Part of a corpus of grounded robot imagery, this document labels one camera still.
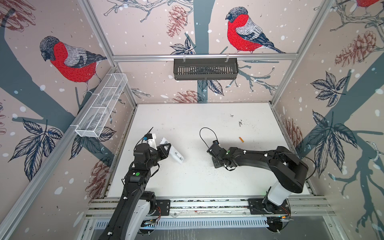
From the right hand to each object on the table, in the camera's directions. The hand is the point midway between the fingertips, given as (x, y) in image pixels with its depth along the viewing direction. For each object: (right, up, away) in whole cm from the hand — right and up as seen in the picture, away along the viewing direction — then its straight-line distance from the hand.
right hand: (217, 162), depth 90 cm
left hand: (-27, +14, -13) cm, 33 cm away
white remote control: (-26, +8, -12) cm, 30 cm away
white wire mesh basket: (-63, +25, -20) cm, 71 cm away
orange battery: (+18, +13, +9) cm, 24 cm away
